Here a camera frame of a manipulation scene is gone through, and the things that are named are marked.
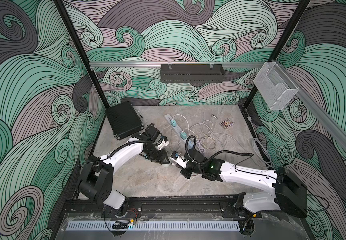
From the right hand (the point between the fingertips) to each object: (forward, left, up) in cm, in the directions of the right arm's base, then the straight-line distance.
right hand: (176, 166), depth 79 cm
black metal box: (+39, +38, -7) cm, 55 cm away
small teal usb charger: (+32, +1, -2) cm, 32 cm away
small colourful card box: (+35, -39, -8) cm, 53 cm away
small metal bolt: (+43, -32, -9) cm, 54 cm away
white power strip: (+29, -2, -7) cm, 30 cm away
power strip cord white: (+15, -17, -8) cm, 24 cm away
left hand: (+3, +5, +1) cm, 6 cm away
